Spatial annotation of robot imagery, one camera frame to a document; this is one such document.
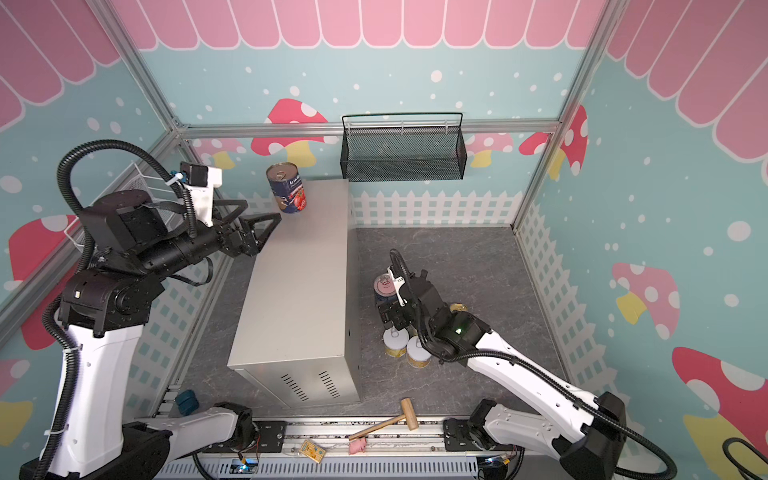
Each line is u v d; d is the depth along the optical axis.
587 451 0.37
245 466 0.73
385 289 0.91
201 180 0.44
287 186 0.70
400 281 0.63
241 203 0.56
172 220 0.44
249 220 0.45
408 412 0.77
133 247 0.37
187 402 0.79
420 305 0.51
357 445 0.71
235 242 0.47
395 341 0.85
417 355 0.83
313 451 0.71
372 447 0.74
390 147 0.95
